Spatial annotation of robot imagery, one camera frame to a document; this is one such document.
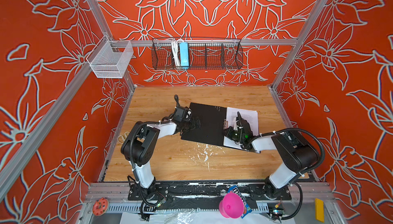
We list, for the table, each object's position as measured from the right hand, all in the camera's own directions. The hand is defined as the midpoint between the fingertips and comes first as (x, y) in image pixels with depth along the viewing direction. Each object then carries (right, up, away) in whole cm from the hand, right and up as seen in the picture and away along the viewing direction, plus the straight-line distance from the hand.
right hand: (220, 130), depth 94 cm
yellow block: (+42, -32, -25) cm, 58 cm away
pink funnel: (0, -27, -29) cm, 40 cm away
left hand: (-14, +3, 0) cm, 14 cm away
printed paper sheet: (+22, +8, +7) cm, 24 cm away
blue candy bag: (+8, -31, -26) cm, 41 cm away
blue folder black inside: (-4, +6, +12) cm, 14 cm away
